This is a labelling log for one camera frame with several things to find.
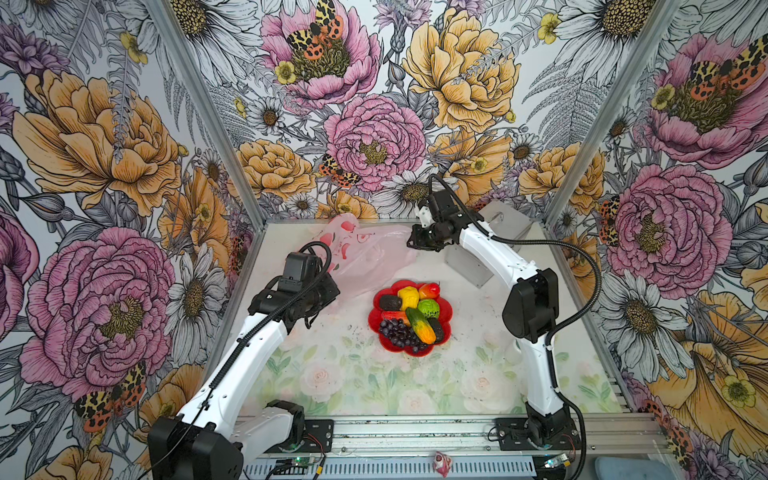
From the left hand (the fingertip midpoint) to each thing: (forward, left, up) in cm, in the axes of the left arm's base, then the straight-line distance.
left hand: (336, 298), depth 79 cm
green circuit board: (-34, -53, -17) cm, 66 cm away
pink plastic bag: (+14, -6, +1) cm, 15 cm away
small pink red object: (-35, -25, -12) cm, 45 cm away
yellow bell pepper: (+6, -20, -10) cm, 23 cm away
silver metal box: (+29, -49, 0) cm, 57 cm away
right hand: (+18, -21, -2) cm, 28 cm away
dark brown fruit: (-4, -27, -10) cm, 29 cm away
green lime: (+4, -26, -12) cm, 29 cm away
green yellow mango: (-4, -22, -8) cm, 24 cm away
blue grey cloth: (-36, -67, -14) cm, 78 cm away
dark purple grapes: (-5, -17, -13) cm, 22 cm away
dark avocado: (+5, -14, -10) cm, 18 cm away
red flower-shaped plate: (+2, -10, -14) cm, 17 cm away
